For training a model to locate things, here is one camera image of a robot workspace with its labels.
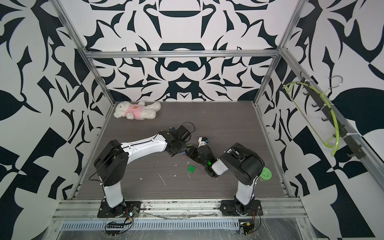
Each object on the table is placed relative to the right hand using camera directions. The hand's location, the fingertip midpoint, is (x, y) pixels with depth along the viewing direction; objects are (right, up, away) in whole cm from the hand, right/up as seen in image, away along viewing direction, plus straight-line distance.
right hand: (184, 147), depth 91 cm
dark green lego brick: (+4, -11, -6) cm, 13 cm away
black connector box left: (-32, -34, -19) cm, 50 cm away
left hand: (-1, +1, -1) cm, 2 cm away
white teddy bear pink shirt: (-33, +22, +11) cm, 41 cm away
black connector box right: (+30, -33, -21) cm, 49 cm away
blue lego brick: (-1, -2, -5) cm, 5 cm away
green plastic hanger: (+56, +34, -8) cm, 66 cm away
